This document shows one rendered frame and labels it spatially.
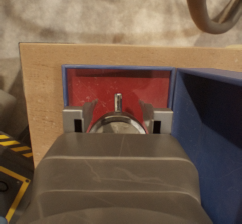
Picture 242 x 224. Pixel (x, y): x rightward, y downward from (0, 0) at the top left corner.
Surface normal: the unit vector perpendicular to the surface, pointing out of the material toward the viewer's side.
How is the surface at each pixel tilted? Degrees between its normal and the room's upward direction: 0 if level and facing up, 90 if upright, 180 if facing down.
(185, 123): 6
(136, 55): 0
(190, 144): 6
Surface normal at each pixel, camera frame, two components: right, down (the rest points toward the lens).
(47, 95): 0.01, 0.27
